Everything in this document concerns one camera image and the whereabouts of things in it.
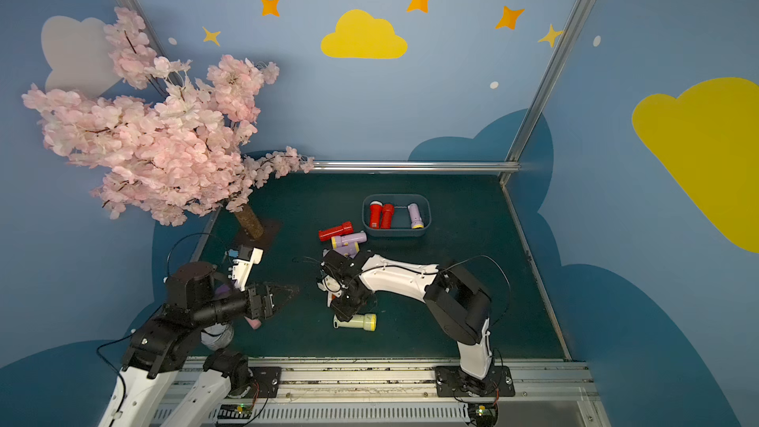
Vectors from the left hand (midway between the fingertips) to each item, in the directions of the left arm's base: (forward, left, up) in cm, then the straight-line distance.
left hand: (290, 284), depth 66 cm
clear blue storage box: (+36, -28, -24) cm, 52 cm away
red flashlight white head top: (+37, -18, -22) cm, 47 cm away
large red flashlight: (+39, -22, -22) cm, 50 cm away
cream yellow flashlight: (-2, -17, -20) cm, 26 cm away
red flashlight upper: (+28, -1, -22) cm, 36 cm away
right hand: (+3, -12, -21) cm, 24 cm away
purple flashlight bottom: (+37, -32, -22) cm, 54 cm away
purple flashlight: (+28, -11, -23) cm, 38 cm away
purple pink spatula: (-2, +15, -22) cm, 27 cm away
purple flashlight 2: (+23, -9, -22) cm, 33 cm away
